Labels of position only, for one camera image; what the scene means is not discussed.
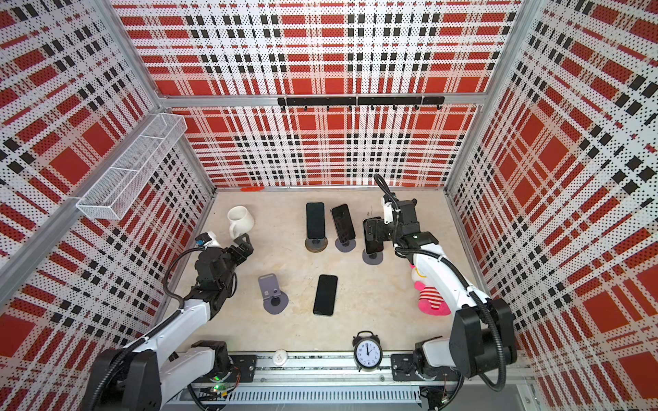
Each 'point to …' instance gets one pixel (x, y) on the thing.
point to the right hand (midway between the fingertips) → (381, 223)
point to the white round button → (280, 357)
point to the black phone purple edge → (344, 224)
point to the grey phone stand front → (275, 301)
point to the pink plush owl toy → (431, 300)
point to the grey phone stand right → (372, 259)
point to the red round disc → (259, 188)
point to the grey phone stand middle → (346, 247)
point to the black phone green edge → (315, 220)
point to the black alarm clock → (367, 351)
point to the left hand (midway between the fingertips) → (243, 240)
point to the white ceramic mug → (241, 220)
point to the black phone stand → (373, 247)
